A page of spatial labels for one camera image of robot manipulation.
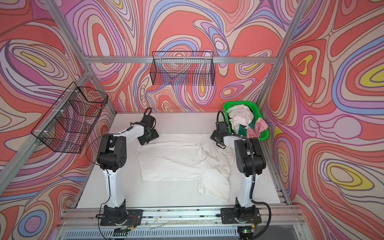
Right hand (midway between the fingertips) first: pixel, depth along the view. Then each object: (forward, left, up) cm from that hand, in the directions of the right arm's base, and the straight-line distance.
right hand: (217, 138), depth 104 cm
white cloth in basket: (+12, -17, +11) cm, 23 cm away
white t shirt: (-14, +25, +2) cm, 29 cm away
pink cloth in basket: (+5, -30, +6) cm, 31 cm away
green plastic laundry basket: (-2, -31, +6) cm, 31 cm away
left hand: (+3, +45, +1) cm, 45 cm away
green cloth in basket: (+1, -16, +8) cm, 18 cm away
